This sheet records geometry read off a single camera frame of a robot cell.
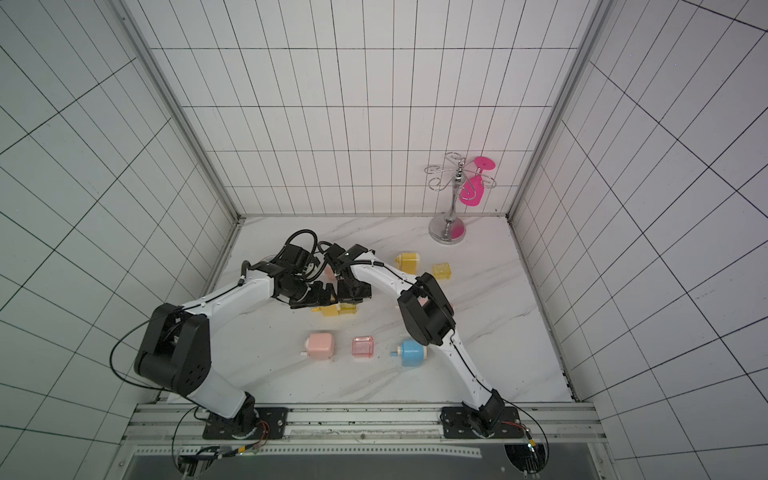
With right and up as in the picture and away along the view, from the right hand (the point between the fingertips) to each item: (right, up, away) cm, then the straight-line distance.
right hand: (353, 293), depth 96 cm
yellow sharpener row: (-8, -4, -5) cm, 10 cm away
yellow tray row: (-1, -4, -4) cm, 6 cm away
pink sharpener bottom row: (-7, -11, -17) cm, 21 cm away
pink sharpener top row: (-4, +9, -18) cm, 21 cm away
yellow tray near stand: (+31, +6, +7) cm, 32 cm away
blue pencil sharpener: (+18, -12, -18) cm, 28 cm away
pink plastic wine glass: (+43, +36, +14) cm, 58 cm away
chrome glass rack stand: (+35, +36, -3) cm, 51 cm away
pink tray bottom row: (+4, -14, -11) cm, 18 cm away
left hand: (-9, -2, -9) cm, 12 cm away
